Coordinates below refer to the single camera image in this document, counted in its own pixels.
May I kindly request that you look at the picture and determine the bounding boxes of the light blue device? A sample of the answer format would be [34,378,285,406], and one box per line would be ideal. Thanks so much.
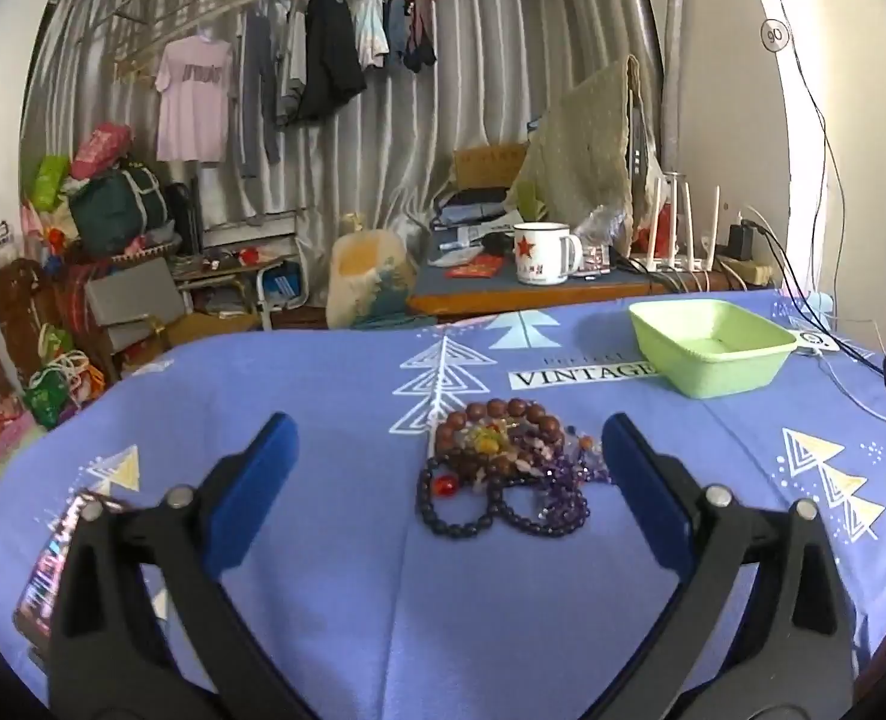
[791,292,837,331]

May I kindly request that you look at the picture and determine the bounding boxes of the red envelope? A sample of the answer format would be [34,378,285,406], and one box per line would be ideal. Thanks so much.
[444,255,505,280]

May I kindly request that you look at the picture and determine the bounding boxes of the pink t-shirt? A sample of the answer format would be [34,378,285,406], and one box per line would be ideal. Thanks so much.
[155,35,238,164]

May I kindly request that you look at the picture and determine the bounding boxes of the green duffel bag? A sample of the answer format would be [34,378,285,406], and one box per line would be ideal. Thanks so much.
[68,165,170,254]

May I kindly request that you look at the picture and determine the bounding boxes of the bright green bag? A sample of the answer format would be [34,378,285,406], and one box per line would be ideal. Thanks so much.
[34,155,70,212]

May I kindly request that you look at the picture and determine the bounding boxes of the black cable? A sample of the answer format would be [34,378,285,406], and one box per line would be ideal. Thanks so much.
[743,0,886,376]

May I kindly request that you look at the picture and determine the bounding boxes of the purple amethyst bead bracelet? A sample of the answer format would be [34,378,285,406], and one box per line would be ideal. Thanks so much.
[498,448,610,539]

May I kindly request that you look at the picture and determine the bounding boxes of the brown carved wooden furniture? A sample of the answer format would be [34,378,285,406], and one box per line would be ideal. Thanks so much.
[0,259,61,406]

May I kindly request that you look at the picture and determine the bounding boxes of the cardboard box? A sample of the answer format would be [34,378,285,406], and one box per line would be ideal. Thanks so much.
[453,142,530,192]

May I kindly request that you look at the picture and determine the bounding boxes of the brown walnut bead bracelet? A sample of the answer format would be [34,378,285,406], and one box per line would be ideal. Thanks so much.
[434,397,565,482]

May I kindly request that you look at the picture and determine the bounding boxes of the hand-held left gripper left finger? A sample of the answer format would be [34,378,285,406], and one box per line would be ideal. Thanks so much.
[47,412,320,720]

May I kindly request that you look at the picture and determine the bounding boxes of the smartphone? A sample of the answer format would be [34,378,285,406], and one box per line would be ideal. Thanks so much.
[14,491,125,650]

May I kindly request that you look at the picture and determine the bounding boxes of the grey flat box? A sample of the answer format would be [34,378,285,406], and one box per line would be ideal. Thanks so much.
[84,256,187,323]

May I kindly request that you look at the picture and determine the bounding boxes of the dark bead bracelet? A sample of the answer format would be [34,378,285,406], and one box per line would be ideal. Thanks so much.
[416,456,509,540]

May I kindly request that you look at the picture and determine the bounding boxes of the black hanging shirt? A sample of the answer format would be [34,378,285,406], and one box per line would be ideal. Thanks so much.
[296,0,369,123]

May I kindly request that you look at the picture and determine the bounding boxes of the beige power strip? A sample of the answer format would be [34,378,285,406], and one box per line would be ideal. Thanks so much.
[716,253,777,287]

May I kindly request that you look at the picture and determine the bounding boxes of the yellow multicolour bead bracelet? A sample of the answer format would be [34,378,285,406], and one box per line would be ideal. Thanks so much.
[461,425,516,459]

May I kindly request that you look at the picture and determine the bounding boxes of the grey hanging garment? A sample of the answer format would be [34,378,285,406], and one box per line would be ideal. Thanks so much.
[236,0,298,181]

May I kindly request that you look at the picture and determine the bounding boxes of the green plastic tray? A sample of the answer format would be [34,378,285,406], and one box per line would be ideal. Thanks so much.
[627,298,798,400]

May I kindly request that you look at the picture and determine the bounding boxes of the blue printed tablecloth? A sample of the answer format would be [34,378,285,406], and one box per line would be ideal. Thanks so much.
[0,289,886,720]

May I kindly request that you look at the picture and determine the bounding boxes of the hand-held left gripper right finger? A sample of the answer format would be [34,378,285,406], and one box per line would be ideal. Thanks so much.
[600,412,860,720]

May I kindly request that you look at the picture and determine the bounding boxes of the red white small packet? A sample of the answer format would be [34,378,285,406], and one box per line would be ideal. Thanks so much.
[573,244,612,278]

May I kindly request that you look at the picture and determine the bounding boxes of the pink bead necklace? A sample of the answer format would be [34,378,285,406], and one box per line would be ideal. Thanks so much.
[473,427,565,492]

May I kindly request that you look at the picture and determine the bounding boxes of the white router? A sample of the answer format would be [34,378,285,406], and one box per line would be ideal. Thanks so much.
[630,174,723,272]

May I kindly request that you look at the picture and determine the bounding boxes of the beige knit cloth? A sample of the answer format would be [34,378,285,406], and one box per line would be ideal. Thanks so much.
[513,56,642,241]

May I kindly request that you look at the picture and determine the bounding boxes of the white enamel mug red star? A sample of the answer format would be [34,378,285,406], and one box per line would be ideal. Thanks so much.
[512,222,585,287]

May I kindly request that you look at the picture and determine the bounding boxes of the grey curtain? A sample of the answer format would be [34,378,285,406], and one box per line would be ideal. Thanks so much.
[23,0,669,331]

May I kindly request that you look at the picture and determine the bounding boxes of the clear plastic bag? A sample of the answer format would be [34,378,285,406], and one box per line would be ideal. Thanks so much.
[573,204,631,256]

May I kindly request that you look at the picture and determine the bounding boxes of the white cable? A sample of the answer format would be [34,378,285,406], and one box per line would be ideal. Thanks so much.
[810,351,886,426]

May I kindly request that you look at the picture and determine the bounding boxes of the white yellow sack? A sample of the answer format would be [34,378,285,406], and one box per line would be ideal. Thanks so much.
[328,214,419,329]

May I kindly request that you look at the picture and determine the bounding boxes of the black charger adapter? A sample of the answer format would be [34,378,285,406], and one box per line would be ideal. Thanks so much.
[728,221,762,260]

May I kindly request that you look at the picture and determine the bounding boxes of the pink bag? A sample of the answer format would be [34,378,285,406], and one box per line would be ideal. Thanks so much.
[71,122,135,181]

